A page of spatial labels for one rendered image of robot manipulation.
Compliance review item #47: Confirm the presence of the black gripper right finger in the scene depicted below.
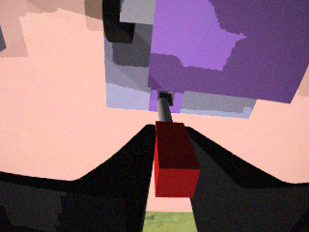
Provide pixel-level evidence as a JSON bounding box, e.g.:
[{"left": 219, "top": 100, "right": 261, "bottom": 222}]
[{"left": 186, "top": 127, "right": 309, "bottom": 232}]

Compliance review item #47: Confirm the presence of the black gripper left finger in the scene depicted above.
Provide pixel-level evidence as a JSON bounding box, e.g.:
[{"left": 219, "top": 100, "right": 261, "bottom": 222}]
[{"left": 0, "top": 124, "right": 155, "bottom": 232}]

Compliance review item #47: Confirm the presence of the grey ramp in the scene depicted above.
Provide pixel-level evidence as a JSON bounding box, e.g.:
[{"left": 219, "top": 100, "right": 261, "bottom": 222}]
[{"left": 103, "top": 23, "right": 258, "bottom": 119}]

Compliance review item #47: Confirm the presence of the red-headed metal pin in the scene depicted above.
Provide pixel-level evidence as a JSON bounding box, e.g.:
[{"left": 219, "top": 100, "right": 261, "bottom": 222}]
[{"left": 154, "top": 98, "right": 201, "bottom": 198}]

